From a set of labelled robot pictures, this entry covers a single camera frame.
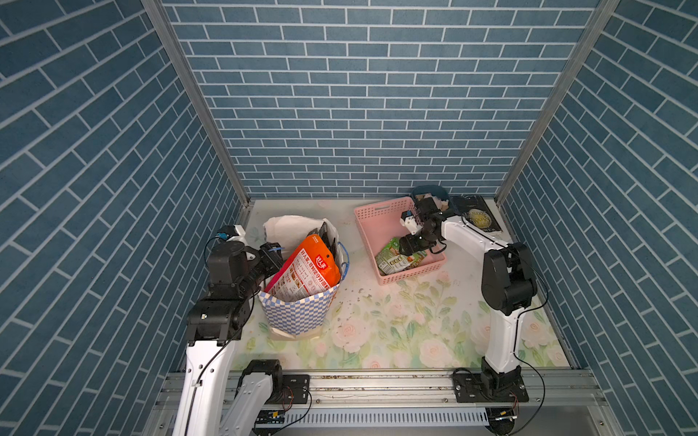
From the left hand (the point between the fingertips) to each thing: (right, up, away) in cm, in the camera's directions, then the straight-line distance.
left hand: (283, 246), depth 68 cm
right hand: (+38, -3, +30) cm, 49 cm away
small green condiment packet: (+30, -8, +29) cm, 42 cm away
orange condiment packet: (+6, -7, +6) cm, 11 cm away
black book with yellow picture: (+69, +11, +48) cm, 85 cm away
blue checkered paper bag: (+4, -19, 0) cm, 19 cm away
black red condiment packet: (+11, -1, +13) cm, 17 cm away
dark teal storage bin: (+53, +20, +51) cm, 76 cm away
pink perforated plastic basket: (+28, +6, +51) cm, 58 cm away
